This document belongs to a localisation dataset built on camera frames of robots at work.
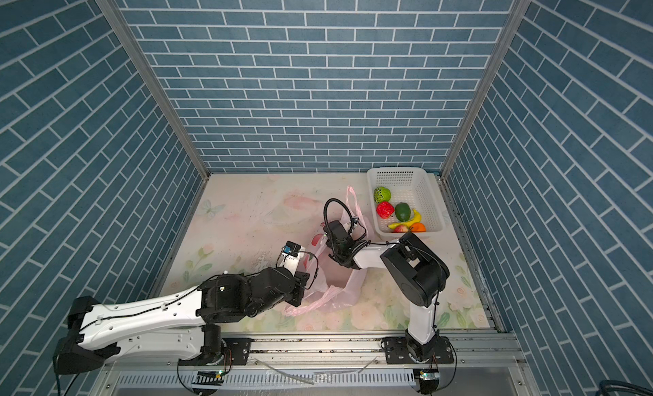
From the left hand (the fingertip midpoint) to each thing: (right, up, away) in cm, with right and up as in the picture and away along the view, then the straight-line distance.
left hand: (317, 284), depth 68 cm
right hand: (+3, +9, +29) cm, 30 cm away
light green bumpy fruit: (+24, +25, +37) cm, 50 cm away
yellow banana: (+37, +14, +34) cm, 52 cm away
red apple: (+24, +19, +34) cm, 45 cm away
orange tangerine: (+36, +12, +28) cm, 48 cm away
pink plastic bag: (+4, -1, 0) cm, 4 cm away
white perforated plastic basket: (+39, +29, +47) cm, 67 cm away
